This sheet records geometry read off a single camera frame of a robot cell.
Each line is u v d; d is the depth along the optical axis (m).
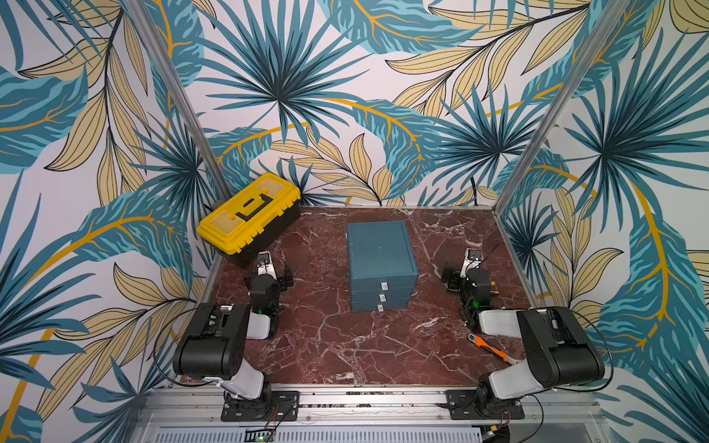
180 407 0.74
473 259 0.78
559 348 0.46
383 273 0.76
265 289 0.70
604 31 0.71
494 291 0.95
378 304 0.88
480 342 0.84
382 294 0.82
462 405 0.73
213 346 0.44
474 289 0.71
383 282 0.76
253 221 0.93
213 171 1.04
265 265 0.77
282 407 0.72
